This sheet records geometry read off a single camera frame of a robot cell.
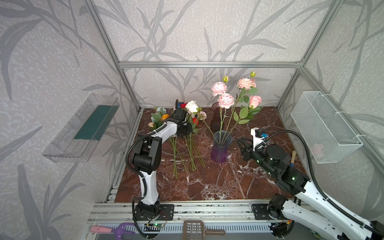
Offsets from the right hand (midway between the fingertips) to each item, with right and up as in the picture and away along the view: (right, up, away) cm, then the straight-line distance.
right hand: (240, 134), depth 69 cm
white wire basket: (+36, -1, -6) cm, 37 cm away
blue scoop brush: (+37, -20, +20) cm, 47 cm away
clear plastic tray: (-72, 0, -4) cm, 72 cm away
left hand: (-24, +3, +30) cm, 39 cm away
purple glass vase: (-7, -4, +12) cm, 15 cm away
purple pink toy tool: (-56, -45, +1) cm, 72 cm away
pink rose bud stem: (+3, +9, +1) cm, 10 cm away
